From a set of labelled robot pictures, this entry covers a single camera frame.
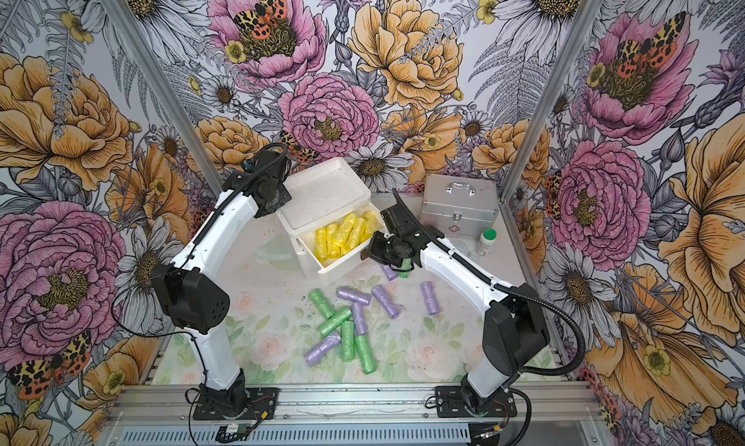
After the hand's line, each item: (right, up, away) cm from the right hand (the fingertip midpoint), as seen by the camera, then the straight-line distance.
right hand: (366, 259), depth 82 cm
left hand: (-26, +14, +4) cm, 30 cm away
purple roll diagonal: (+8, -16, +7) cm, 19 cm away
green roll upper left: (-14, -14, +7) cm, 21 cm away
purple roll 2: (-10, -22, -1) cm, 24 cm away
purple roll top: (+7, -6, +14) cm, 17 cm away
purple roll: (+20, -14, +9) cm, 26 cm away
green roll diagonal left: (-11, -19, +4) cm, 23 cm away
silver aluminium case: (+30, +16, +15) cm, 37 cm away
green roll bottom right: (0, -26, -1) cm, 26 cm away
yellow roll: (-10, +5, +2) cm, 11 cm away
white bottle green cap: (+39, +4, +16) cm, 42 cm away
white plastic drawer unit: (-14, +19, +7) cm, 25 cm away
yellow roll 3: (-2, +8, +1) cm, 8 cm away
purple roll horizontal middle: (-4, -12, +8) cm, 15 cm away
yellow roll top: (-13, +4, +2) cm, 14 cm away
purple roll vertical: (-2, -18, +5) cm, 19 cm away
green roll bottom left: (-5, -21, +1) cm, 22 cm away
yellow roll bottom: (+1, +10, +5) cm, 11 cm away
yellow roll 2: (-6, +8, +1) cm, 11 cm away
